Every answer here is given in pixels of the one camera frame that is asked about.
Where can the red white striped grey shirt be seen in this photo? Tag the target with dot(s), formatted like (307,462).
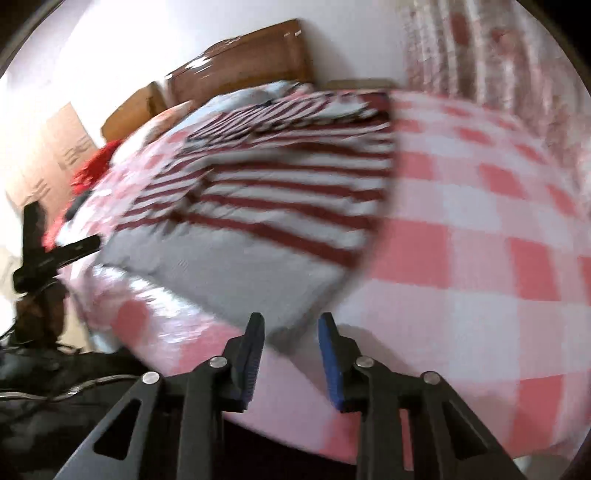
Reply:
(265,209)

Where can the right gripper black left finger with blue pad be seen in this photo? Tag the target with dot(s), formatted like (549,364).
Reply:
(171,427)

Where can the light blue pillow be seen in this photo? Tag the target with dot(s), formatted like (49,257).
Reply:
(261,94)

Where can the light wooden wardrobe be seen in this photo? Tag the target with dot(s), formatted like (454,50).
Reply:
(46,162)

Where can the large brown wooden headboard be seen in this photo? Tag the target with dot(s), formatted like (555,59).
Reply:
(278,52)

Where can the red fluffy fabric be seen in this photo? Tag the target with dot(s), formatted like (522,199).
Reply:
(82,183)

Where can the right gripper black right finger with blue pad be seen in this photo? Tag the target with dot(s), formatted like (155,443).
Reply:
(411,427)

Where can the pink floral curtain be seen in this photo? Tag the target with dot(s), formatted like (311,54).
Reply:
(497,54)

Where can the small brown wooden headboard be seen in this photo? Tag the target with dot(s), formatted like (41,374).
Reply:
(135,111)

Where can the pink floral pillow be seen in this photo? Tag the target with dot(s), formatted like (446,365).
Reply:
(162,123)

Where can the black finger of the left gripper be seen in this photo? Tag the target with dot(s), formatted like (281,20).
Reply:
(39,266)

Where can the black bag with cables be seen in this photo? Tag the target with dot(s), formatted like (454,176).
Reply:
(52,399)

